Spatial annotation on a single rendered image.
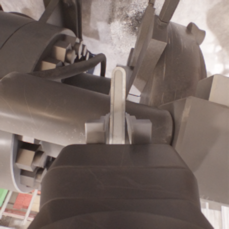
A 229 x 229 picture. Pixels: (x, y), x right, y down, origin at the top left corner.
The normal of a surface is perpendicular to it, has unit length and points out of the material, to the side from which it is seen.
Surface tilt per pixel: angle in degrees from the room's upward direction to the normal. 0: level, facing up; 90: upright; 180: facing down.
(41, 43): 99
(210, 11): 0
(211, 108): 67
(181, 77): 84
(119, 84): 49
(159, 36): 95
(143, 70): 4
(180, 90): 80
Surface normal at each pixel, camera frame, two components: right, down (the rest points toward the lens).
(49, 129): -0.07, 0.47
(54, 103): 0.12, -0.27
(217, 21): -0.20, 0.88
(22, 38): 0.18, -0.54
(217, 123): 0.07, -0.04
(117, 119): -0.01, 0.25
